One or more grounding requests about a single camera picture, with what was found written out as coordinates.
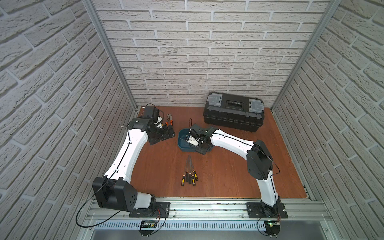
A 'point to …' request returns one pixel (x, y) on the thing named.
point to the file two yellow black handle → (187, 173)
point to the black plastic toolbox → (234, 111)
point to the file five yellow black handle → (195, 175)
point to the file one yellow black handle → (183, 180)
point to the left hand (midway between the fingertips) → (170, 133)
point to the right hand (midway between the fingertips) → (204, 146)
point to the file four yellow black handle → (192, 176)
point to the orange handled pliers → (170, 117)
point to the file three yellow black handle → (190, 175)
